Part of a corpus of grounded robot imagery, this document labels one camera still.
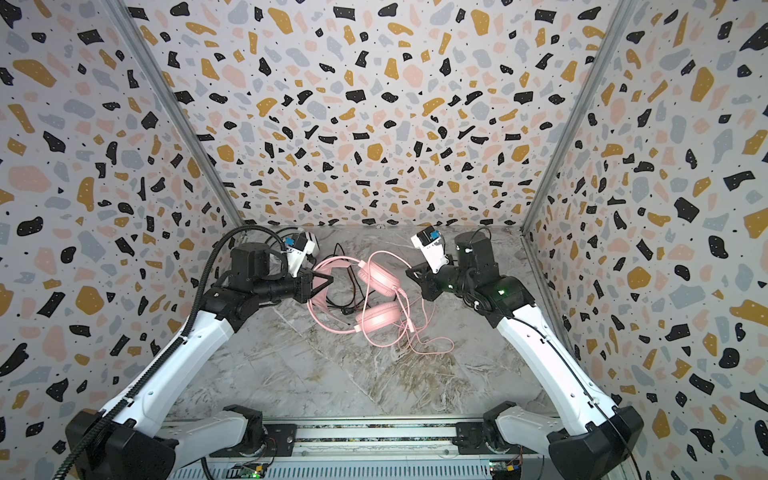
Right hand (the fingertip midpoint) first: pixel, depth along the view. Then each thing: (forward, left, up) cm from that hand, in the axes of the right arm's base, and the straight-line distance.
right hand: (405, 267), depth 68 cm
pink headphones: (-5, +6, +1) cm, 8 cm away
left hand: (0, +18, -4) cm, 19 cm away
